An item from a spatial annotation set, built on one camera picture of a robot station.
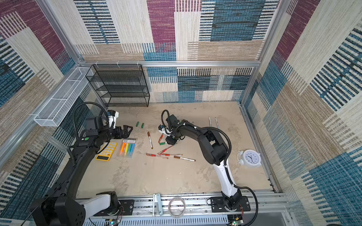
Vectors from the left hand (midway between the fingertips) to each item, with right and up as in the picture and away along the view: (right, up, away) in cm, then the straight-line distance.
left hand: (125, 127), depth 80 cm
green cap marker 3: (+19, -12, +17) cm, 28 cm away
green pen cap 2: (-2, +1, +28) cm, 28 cm away
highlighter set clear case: (-4, -14, +14) cm, 20 cm away
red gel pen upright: (+16, -11, +18) cm, 27 cm away
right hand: (+26, -11, +18) cm, 33 cm away
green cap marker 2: (+53, +2, +27) cm, 60 cm away
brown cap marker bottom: (+34, -20, +9) cm, 40 cm away
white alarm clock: (+73, -20, +7) cm, 76 cm away
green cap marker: (+58, +1, +27) cm, 64 cm away
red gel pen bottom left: (+15, -19, +11) cm, 27 cm away
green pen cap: (+2, 0, +27) cm, 27 cm away
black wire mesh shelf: (-15, +30, +28) cm, 44 cm away
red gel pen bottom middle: (+24, -19, +11) cm, 32 cm away
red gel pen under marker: (+21, -16, +14) cm, 29 cm away
